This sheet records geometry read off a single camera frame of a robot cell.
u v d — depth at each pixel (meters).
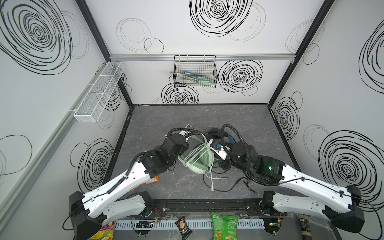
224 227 0.65
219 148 0.54
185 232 0.67
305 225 0.67
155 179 0.82
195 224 0.71
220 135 0.96
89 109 0.72
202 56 0.89
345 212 0.40
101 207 0.40
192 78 0.85
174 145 0.50
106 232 0.65
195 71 0.89
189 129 0.47
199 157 0.67
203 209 0.75
